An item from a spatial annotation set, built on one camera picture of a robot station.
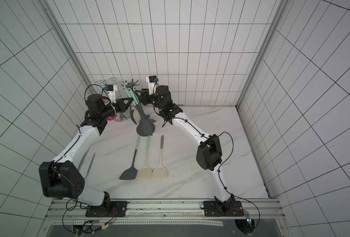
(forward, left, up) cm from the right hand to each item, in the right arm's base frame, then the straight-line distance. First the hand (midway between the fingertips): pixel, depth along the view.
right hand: (142, 86), depth 78 cm
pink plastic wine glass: (-18, +12, -6) cm, 23 cm away
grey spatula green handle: (-34, +6, -36) cm, 50 cm away
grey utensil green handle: (0, +11, -21) cm, 24 cm away
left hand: (-6, +5, -6) cm, 10 cm away
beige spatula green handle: (-34, -2, -36) cm, 50 cm away
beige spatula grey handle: (-32, -10, -38) cm, 51 cm away
